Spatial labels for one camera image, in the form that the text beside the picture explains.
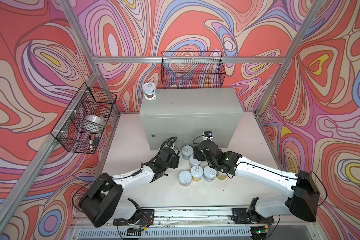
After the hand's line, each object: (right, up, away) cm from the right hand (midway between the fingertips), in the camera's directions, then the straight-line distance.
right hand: (201, 151), depth 81 cm
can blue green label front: (+5, -13, +1) cm, 14 cm away
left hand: (-15, -3, +7) cm, 17 cm away
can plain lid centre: (-4, -7, +6) cm, 10 cm away
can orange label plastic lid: (+11, -14, +2) cm, 18 cm away
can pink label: (-9, -15, 0) cm, 17 cm away
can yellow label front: (-2, -13, +3) cm, 13 cm away
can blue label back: (-8, -2, +10) cm, 13 cm away
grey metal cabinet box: (-9, +20, -7) cm, 23 cm away
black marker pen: (-56, +5, -9) cm, 57 cm away
